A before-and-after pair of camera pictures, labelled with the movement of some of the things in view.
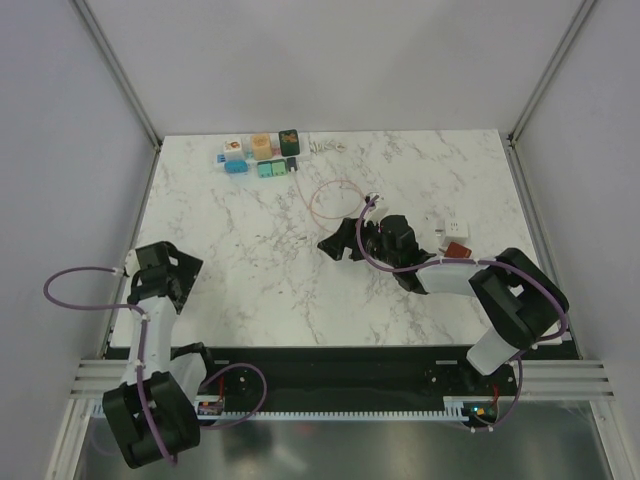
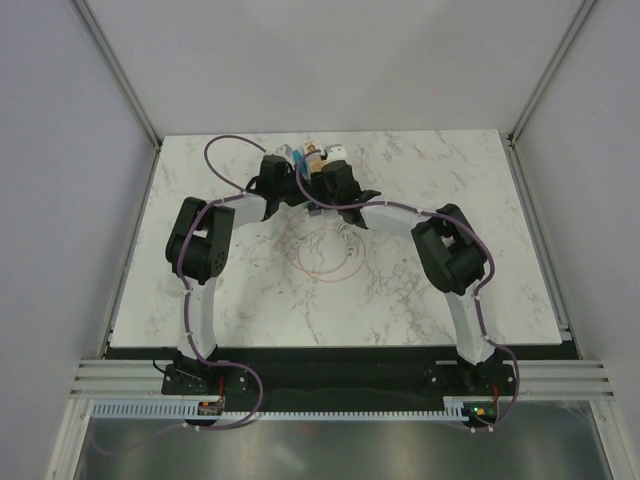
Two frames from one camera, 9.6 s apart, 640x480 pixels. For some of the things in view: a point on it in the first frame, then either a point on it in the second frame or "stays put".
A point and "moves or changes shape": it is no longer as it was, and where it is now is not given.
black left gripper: x=188 y=270 → x=302 y=197
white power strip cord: x=316 y=147 moves or changes shape
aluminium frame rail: x=568 y=379 stays put
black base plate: x=343 y=378 stays put
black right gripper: x=346 y=235 → x=320 y=187
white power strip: x=276 y=167 → x=308 y=159
